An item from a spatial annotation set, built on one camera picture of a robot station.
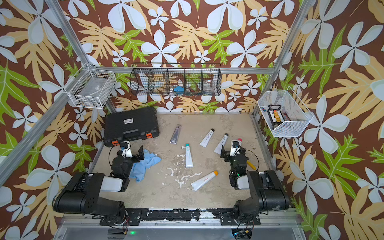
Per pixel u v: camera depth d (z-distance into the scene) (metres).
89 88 0.86
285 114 0.83
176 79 0.97
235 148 0.76
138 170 0.88
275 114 0.84
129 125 1.05
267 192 0.44
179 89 0.97
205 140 1.02
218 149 0.99
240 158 0.71
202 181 0.86
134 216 0.74
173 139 1.04
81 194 0.44
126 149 0.75
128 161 0.70
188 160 0.93
